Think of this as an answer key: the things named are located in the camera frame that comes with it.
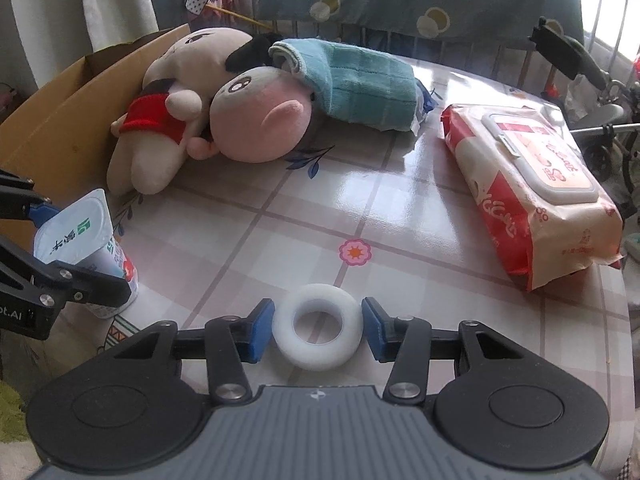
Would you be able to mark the blue wet wipes pack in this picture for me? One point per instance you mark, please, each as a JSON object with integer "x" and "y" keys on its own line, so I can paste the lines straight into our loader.
{"x": 425, "y": 103}

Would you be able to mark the teal towel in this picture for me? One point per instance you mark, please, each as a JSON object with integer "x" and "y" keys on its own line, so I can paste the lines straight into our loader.
{"x": 351, "y": 83}

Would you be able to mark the wheelchair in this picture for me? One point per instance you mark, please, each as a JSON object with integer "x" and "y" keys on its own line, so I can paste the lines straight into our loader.
{"x": 603, "y": 112}

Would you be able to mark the white yogurt cup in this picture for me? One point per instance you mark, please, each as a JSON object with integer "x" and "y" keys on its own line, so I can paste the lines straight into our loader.
{"x": 82, "y": 234}

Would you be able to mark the white doll red shirt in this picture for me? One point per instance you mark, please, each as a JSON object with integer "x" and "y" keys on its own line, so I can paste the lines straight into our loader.
{"x": 173, "y": 105}

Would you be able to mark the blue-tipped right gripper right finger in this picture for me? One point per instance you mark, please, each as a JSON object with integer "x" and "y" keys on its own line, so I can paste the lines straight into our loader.
{"x": 404, "y": 342}

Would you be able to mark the pink round plush doll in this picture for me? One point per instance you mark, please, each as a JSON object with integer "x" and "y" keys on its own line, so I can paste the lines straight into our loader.
{"x": 259, "y": 116}

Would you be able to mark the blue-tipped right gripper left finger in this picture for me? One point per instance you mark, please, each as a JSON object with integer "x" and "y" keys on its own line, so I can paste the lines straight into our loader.
{"x": 231, "y": 341}

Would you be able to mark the red white wet wipes pack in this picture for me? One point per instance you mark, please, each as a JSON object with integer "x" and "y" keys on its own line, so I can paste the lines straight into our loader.
{"x": 546, "y": 214}

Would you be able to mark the brown cardboard box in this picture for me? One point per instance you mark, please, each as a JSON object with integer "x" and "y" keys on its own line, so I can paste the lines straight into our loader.
{"x": 61, "y": 137}

